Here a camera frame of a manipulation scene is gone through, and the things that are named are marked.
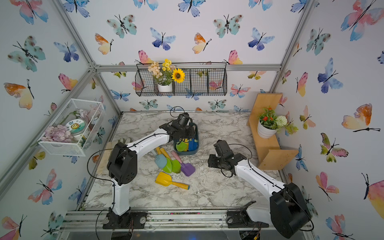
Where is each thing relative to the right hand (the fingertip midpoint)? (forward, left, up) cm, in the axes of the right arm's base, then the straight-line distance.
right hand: (212, 159), depth 85 cm
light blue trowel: (+2, +31, -7) cm, 32 cm away
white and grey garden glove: (-4, +66, -10) cm, 67 cm away
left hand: (+17, +11, +4) cm, 20 cm away
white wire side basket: (+13, +64, +22) cm, 69 cm away
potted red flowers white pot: (+19, -32, +11) cm, 39 cm away
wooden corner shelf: (0, -28, +9) cm, 30 cm away
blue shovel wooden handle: (+14, +12, -8) cm, 20 cm away
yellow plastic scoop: (-10, +26, -9) cm, 29 cm away
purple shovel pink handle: (-2, +15, -9) cm, 17 cm away
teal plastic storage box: (+9, +14, -9) cm, 19 cm away
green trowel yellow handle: (0, +22, -9) cm, 24 cm away
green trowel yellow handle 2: (-3, +26, -9) cm, 28 cm away
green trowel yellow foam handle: (+12, +20, -7) cm, 24 cm away
